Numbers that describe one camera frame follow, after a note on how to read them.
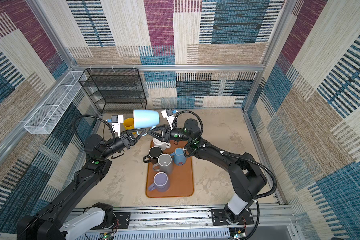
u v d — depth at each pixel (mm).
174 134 661
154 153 909
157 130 665
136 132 649
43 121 698
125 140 595
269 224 736
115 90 1095
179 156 845
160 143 917
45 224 387
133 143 628
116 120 605
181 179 849
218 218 729
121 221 732
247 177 450
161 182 774
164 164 806
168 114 649
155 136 658
